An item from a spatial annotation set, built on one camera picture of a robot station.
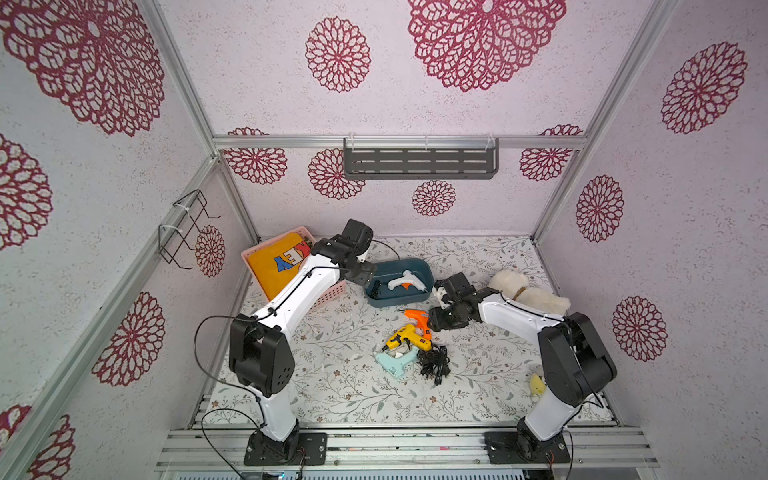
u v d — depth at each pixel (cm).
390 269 111
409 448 75
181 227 76
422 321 95
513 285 95
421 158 93
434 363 85
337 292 100
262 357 46
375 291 103
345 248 60
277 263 103
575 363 46
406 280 106
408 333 92
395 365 86
